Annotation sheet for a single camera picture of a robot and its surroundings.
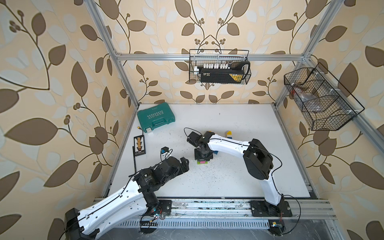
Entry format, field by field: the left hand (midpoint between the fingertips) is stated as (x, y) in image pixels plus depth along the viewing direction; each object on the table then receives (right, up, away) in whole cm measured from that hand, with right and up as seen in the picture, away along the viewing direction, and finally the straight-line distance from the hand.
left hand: (184, 164), depth 76 cm
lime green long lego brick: (+8, -3, +13) cm, 16 cm away
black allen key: (-32, -2, +16) cm, 36 cm away
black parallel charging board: (-31, +6, +21) cm, 38 cm away
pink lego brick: (+10, -3, +13) cm, 17 cm away
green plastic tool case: (-26, +24, +31) cm, 47 cm away
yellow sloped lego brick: (+29, +13, +27) cm, 42 cm away
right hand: (+9, -2, +15) cm, 17 cm away
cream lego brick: (+29, +12, +25) cm, 40 cm away
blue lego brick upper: (+15, +9, -11) cm, 20 cm away
